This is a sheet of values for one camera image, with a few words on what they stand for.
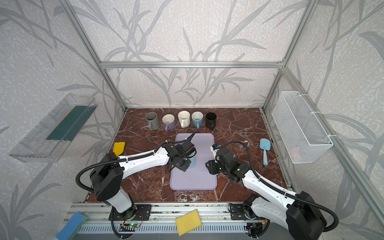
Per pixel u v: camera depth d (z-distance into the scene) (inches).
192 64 37.2
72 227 26.8
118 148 38.1
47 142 25.2
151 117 41.3
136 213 28.3
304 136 24.0
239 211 29.1
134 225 27.6
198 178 33.3
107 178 17.3
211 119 39.8
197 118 41.3
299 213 15.5
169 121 42.5
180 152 24.3
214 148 29.5
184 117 40.7
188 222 27.6
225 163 24.7
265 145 39.0
